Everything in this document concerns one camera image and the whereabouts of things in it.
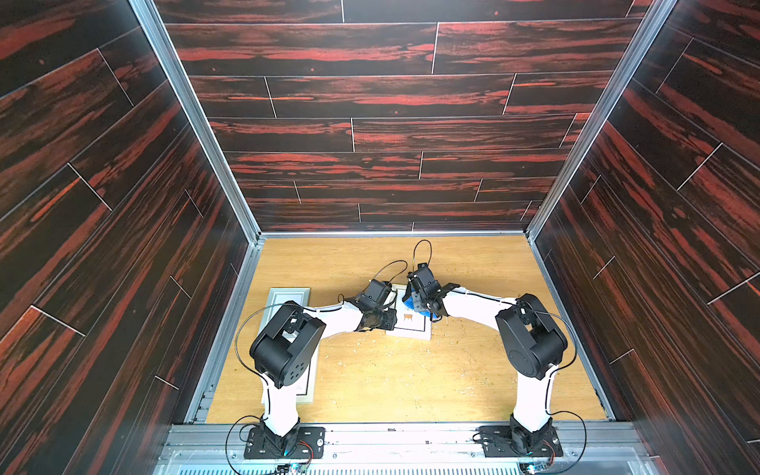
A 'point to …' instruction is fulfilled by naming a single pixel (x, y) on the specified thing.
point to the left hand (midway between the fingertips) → (396, 321)
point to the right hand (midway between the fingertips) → (429, 294)
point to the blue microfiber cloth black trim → (410, 303)
